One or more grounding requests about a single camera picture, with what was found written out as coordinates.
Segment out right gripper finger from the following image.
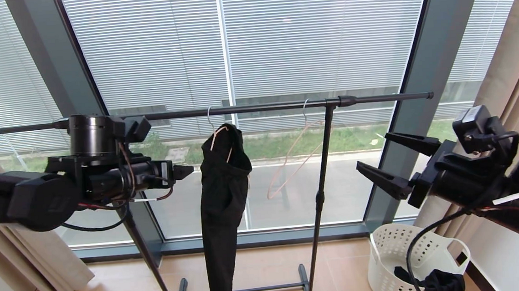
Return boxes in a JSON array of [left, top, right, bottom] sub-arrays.
[[384, 128, 443, 160], [356, 158, 415, 204]]

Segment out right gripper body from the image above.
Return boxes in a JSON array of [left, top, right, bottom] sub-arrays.
[[403, 134, 519, 213]]

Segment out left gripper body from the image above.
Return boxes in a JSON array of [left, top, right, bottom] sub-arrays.
[[83, 160, 178, 202]]

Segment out pink clothes hanger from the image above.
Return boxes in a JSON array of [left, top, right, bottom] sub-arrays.
[[206, 104, 236, 166], [260, 97, 332, 200]]

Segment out black shorts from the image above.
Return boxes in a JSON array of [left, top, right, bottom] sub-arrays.
[[194, 121, 261, 291]]

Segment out white laundry basket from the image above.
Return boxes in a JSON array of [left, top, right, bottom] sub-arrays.
[[364, 218, 473, 291]]

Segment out black clothes rack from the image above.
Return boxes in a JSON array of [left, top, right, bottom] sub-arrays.
[[0, 89, 448, 291]]

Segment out black garment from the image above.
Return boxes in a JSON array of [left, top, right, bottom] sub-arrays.
[[394, 261, 466, 291]]

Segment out beige curtain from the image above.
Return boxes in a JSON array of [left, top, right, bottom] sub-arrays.
[[0, 114, 97, 291], [398, 0, 519, 254]]

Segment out window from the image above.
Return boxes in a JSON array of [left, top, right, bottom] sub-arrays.
[[0, 0, 519, 267]]

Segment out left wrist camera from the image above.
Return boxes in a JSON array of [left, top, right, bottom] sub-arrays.
[[121, 116, 153, 144]]

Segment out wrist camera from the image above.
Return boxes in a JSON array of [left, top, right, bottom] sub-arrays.
[[451, 102, 519, 170], [121, 116, 153, 144]]

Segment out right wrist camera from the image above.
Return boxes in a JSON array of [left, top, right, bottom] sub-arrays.
[[451, 102, 519, 170]]

